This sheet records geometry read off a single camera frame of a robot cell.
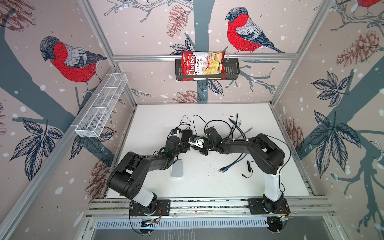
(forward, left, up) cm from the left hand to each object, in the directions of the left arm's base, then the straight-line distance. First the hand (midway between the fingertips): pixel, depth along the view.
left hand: (185, 142), depth 92 cm
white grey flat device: (-16, +4, -3) cm, 17 cm away
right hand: (-1, -5, -4) cm, 6 cm away
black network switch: (+8, 0, -4) cm, 9 cm away
